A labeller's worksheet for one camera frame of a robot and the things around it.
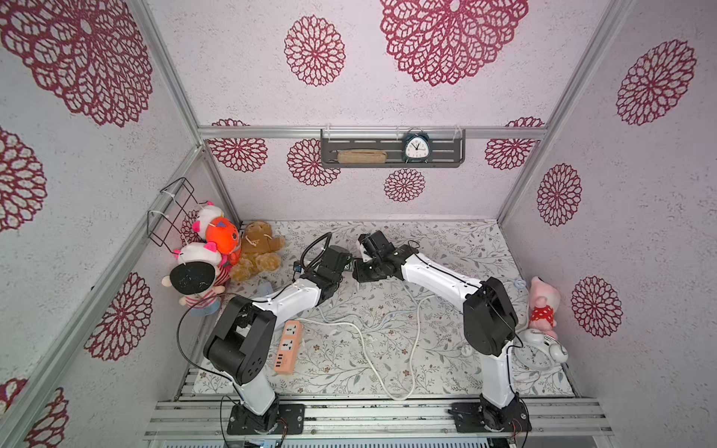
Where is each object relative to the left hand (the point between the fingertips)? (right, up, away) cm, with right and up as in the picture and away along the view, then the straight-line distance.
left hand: (339, 257), depth 93 cm
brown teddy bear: (-29, +2, +7) cm, 30 cm away
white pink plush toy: (-46, +14, +2) cm, 48 cm away
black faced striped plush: (-39, -5, -15) cm, 42 cm away
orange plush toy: (-36, +7, -7) cm, 37 cm away
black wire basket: (-45, +12, -18) cm, 50 cm away
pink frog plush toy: (+64, -14, -7) cm, 66 cm away
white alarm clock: (+56, -25, -17) cm, 64 cm away
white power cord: (+10, -29, -8) cm, 32 cm away
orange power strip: (-14, -27, -10) cm, 32 cm away
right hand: (+5, -4, -3) cm, 7 cm away
